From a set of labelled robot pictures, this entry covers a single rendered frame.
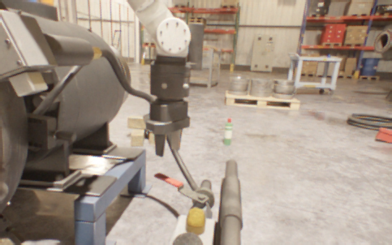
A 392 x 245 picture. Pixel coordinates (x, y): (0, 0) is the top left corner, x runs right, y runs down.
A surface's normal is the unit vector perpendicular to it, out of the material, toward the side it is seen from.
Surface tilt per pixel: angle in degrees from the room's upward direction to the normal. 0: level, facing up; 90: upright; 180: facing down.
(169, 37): 90
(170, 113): 90
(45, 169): 90
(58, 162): 90
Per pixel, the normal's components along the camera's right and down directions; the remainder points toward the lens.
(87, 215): -0.14, 0.24
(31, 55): 0.94, -0.29
